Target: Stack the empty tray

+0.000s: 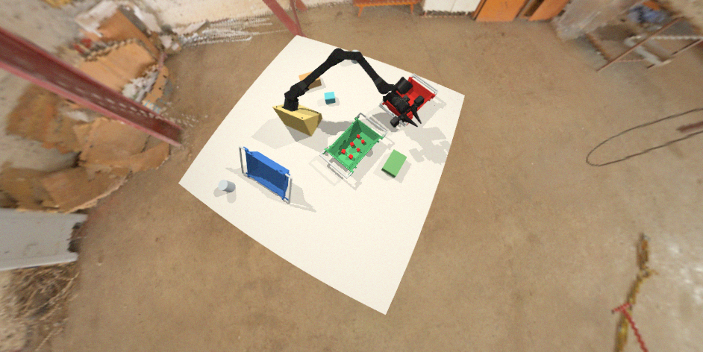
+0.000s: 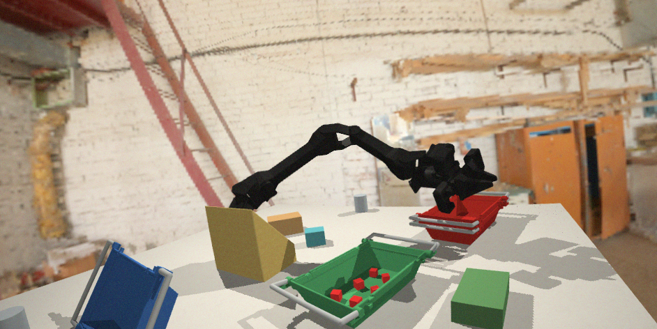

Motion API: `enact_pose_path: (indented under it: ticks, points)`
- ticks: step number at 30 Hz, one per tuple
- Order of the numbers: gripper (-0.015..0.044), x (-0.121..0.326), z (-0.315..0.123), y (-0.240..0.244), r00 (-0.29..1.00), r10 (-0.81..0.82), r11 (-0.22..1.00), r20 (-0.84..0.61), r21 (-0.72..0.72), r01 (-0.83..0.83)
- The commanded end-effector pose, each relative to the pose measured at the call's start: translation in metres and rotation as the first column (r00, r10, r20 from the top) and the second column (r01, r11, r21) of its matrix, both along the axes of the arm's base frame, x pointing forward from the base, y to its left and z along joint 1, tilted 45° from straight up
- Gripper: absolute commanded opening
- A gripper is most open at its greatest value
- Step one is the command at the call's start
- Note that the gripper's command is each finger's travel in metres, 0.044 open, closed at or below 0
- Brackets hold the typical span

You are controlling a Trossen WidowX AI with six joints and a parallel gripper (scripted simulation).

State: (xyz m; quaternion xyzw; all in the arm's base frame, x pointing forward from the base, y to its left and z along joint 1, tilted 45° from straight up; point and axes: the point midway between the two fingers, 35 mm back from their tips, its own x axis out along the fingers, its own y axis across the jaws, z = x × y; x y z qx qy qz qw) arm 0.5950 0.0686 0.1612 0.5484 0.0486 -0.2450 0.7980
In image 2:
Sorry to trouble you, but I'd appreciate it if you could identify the green plastic tray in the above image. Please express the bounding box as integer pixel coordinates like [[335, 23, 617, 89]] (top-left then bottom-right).
[[279, 238, 437, 329]]

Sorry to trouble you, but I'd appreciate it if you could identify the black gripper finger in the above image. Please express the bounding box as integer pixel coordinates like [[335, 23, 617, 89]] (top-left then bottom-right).
[[454, 173, 493, 201], [466, 159, 497, 182]]

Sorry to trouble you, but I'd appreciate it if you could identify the small teal block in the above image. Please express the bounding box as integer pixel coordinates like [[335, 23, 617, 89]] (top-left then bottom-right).
[[305, 226, 326, 247]]

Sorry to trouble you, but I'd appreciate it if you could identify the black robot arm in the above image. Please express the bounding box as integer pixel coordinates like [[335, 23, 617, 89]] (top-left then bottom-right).
[[229, 123, 460, 210]]

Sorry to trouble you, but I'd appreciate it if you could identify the green cube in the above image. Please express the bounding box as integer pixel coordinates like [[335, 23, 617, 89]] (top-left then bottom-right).
[[451, 268, 510, 329]]

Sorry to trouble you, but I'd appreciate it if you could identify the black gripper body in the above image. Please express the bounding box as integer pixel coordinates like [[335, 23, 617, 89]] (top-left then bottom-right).
[[430, 148, 485, 214]]

